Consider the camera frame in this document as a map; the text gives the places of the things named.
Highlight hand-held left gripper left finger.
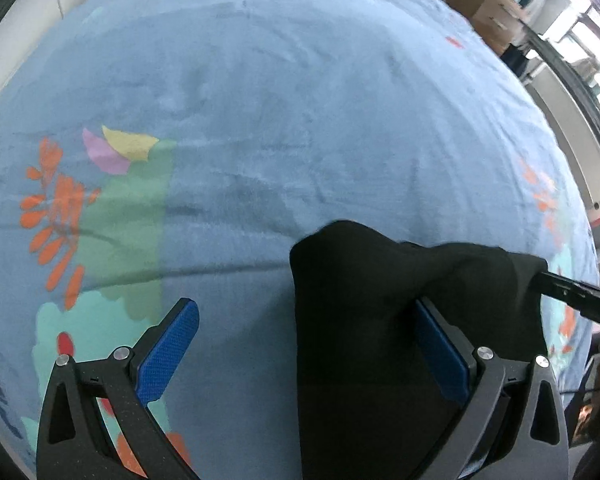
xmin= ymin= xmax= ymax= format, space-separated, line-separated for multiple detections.
xmin=36 ymin=298 xmax=201 ymax=480

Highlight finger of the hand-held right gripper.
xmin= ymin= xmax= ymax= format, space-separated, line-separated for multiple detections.
xmin=529 ymin=270 xmax=588 ymax=311

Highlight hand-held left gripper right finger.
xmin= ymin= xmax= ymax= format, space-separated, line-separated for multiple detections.
xmin=411 ymin=298 xmax=570 ymax=480

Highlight black pants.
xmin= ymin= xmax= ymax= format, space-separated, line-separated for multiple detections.
xmin=289 ymin=219 xmax=551 ymax=480

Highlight black desk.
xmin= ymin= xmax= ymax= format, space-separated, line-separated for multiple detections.
xmin=517 ymin=25 xmax=600 ymax=137

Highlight dark bag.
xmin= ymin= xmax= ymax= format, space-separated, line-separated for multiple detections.
xmin=500 ymin=42 xmax=534 ymax=81

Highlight blue printed bed sheet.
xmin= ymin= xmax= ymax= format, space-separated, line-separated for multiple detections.
xmin=0 ymin=0 xmax=600 ymax=480

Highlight wooden dresser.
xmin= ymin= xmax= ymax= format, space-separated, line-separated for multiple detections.
xmin=445 ymin=0 xmax=531 ymax=56

